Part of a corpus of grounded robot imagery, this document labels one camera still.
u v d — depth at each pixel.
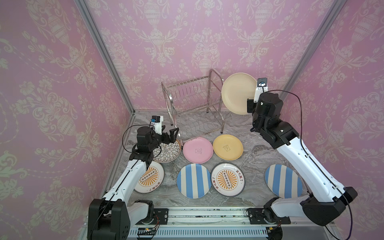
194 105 1.25
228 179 0.86
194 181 0.85
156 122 0.68
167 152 0.97
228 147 1.00
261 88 0.50
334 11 0.70
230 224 0.73
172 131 0.71
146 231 0.73
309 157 0.42
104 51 0.86
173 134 0.72
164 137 0.71
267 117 0.46
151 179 0.86
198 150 0.98
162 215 0.75
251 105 0.58
